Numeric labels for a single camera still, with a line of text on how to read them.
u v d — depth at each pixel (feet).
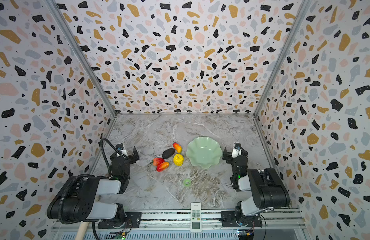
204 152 3.21
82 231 2.25
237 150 2.57
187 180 2.88
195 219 2.40
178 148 3.27
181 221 2.47
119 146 2.47
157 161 3.00
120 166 2.22
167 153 3.18
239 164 2.27
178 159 2.95
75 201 1.42
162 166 2.95
